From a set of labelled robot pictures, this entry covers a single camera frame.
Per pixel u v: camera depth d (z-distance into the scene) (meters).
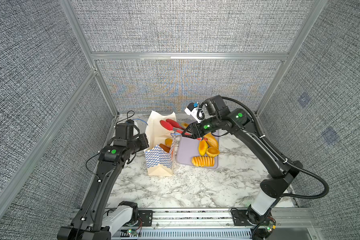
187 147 0.99
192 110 0.61
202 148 0.95
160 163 0.81
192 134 0.60
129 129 0.55
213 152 0.92
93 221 0.38
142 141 0.64
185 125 0.62
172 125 0.72
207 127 0.58
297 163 0.44
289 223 0.72
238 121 0.47
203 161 0.88
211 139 0.99
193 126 0.59
